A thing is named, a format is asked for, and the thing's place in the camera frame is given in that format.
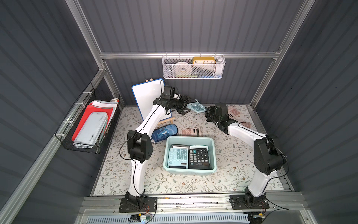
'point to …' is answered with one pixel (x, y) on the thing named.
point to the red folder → (93, 108)
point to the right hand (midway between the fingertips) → (207, 104)
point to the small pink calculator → (194, 132)
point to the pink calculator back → (233, 112)
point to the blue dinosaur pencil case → (161, 132)
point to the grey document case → (91, 130)
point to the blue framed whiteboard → (145, 93)
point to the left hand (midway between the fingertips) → (197, 105)
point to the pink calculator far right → (248, 125)
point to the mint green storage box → (209, 141)
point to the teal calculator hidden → (178, 157)
